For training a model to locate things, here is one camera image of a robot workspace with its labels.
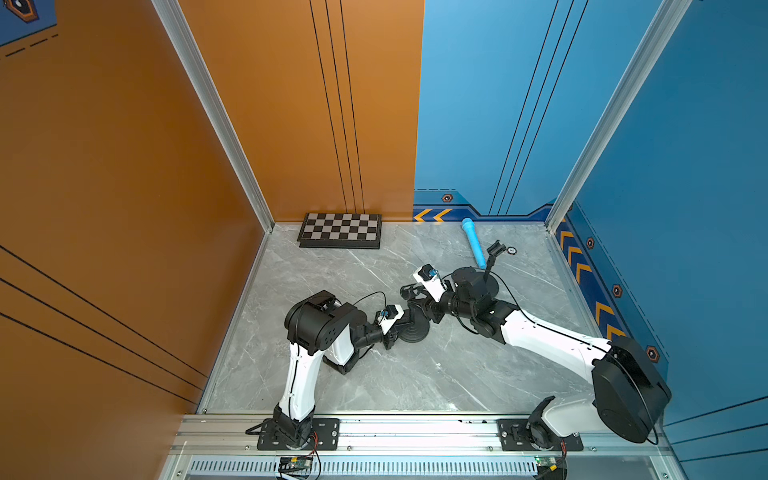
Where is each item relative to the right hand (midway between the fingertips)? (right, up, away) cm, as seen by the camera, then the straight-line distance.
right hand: (415, 294), depth 82 cm
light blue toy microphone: (+23, +22, +33) cm, 46 cm away
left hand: (-1, -9, +10) cm, 13 cm away
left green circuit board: (-31, -39, -10) cm, 51 cm away
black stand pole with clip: (+23, +12, +5) cm, 27 cm away
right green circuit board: (+31, -40, -10) cm, 51 cm away
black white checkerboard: (-26, +20, +33) cm, 46 cm away
